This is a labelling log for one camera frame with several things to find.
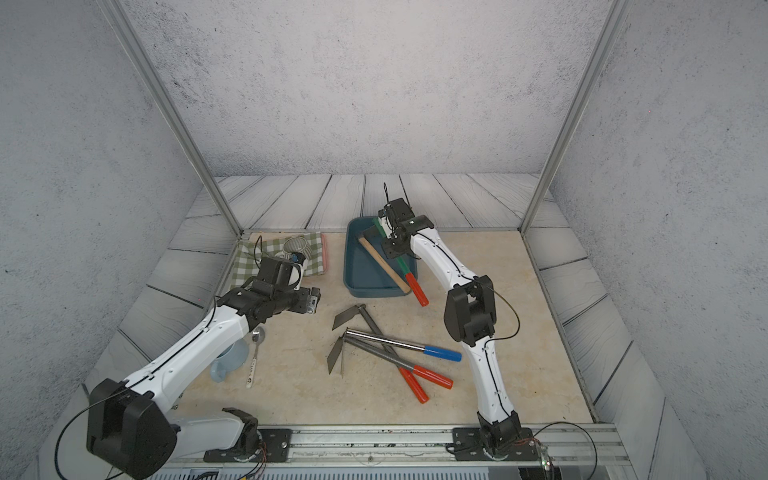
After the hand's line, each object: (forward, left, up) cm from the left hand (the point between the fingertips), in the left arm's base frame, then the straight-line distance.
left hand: (311, 292), depth 84 cm
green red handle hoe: (+13, -29, -12) cm, 34 cm away
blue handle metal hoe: (-11, -36, -16) cm, 41 cm away
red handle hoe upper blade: (-17, -26, -14) cm, 34 cm away
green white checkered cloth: (+26, +30, -15) cm, 43 cm away
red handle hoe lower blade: (-11, -6, -16) cm, 20 cm away
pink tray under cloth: (+28, +3, -16) cm, 32 cm away
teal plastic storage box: (+21, -12, -20) cm, 32 cm away
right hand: (+18, -23, -1) cm, 29 cm away
